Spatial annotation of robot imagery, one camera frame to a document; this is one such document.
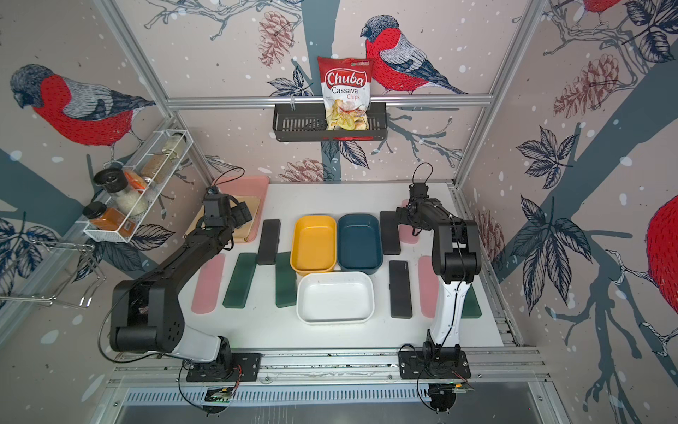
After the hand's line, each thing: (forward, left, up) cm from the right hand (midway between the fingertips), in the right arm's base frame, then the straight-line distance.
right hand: (408, 218), depth 106 cm
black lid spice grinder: (-23, +82, +34) cm, 92 cm away
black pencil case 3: (-34, +6, -2) cm, 35 cm away
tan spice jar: (-9, +82, +34) cm, 89 cm away
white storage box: (-34, +28, -1) cm, 43 cm away
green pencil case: (-32, +61, -1) cm, 69 cm away
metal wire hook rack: (-38, +92, +23) cm, 102 cm away
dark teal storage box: (-14, +20, -1) cm, 24 cm away
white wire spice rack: (+3, +82, +34) cm, 89 cm away
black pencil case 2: (-9, +8, -1) cm, 12 cm away
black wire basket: (+24, +41, +29) cm, 56 cm away
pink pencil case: (-27, -5, -3) cm, 28 cm away
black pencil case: (-13, +55, -1) cm, 57 cm away
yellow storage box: (-14, +38, -1) cm, 40 cm away
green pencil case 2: (-28, +46, -1) cm, 54 cm away
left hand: (-9, +63, +17) cm, 66 cm away
